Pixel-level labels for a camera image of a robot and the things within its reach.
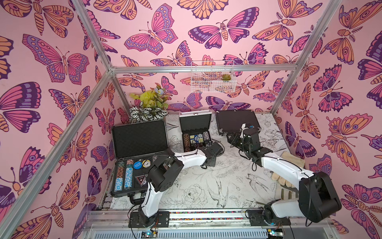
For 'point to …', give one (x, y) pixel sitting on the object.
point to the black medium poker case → (228, 121)
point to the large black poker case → (136, 147)
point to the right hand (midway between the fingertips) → (230, 134)
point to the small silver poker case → (196, 126)
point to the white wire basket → (213, 76)
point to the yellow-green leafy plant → (153, 98)
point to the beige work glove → (293, 159)
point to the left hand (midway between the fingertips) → (211, 161)
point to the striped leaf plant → (143, 114)
